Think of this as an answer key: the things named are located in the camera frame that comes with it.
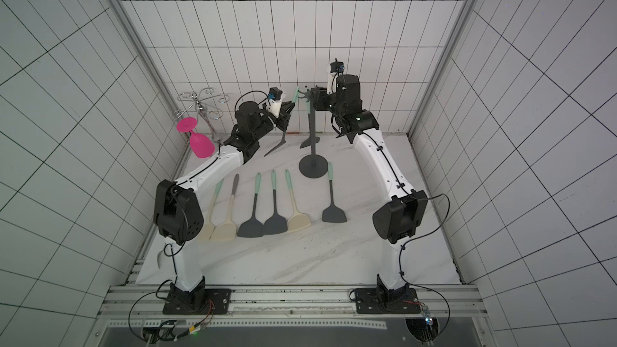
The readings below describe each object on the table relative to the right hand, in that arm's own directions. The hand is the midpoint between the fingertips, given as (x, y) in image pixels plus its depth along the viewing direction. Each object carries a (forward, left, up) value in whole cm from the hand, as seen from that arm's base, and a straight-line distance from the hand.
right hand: (321, 85), depth 78 cm
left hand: (-2, +10, -7) cm, 12 cm away
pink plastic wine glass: (-8, +48, -24) cm, 55 cm away
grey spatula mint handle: (-27, -6, -39) cm, 48 cm away
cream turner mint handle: (-30, +7, -40) cm, 51 cm away
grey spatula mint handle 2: (-32, +16, -40) cm, 54 cm away
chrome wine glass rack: (+4, +48, -10) cm, 49 cm away
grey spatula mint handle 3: (-35, +23, -38) cm, 56 cm away
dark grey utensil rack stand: (-4, +3, -40) cm, 40 cm away
